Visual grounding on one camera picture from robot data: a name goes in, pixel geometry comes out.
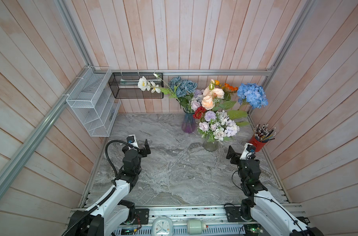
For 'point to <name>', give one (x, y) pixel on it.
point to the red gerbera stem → (199, 113)
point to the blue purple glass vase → (189, 123)
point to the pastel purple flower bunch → (196, 102)
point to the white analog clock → (162, 226)
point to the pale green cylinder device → (195, 226)
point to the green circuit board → (253, 229)
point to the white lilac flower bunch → (217, 129)
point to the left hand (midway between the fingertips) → (139, 142)
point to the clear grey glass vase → (210, 144)
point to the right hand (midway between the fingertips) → (237, 146)
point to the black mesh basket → (124, 85)
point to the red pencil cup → (258, 144)
